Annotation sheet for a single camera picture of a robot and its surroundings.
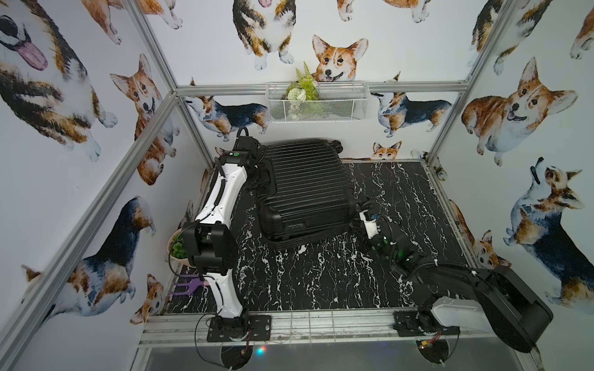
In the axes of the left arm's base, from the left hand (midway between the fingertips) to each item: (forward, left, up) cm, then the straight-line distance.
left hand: (266, 176), depth 88 cm
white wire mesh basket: (+26, -28, +15) cm, 41 cm away
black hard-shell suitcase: (-11, -16, +1) cm, 19 cm away
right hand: (-17, -32, -10) cm, 37 cm away
